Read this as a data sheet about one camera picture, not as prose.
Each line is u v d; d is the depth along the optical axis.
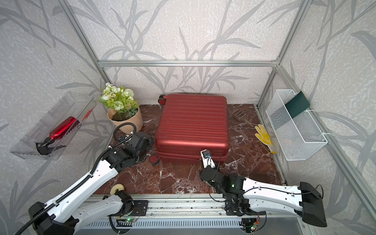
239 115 1.12
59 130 0.63
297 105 0.72
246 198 0.51
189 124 0.79
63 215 0.39
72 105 0.78
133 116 0.91
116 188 0.77
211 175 0.52
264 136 1.02
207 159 0.62
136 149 0.55
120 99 0.87
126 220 0.71
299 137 0.59
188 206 0.75
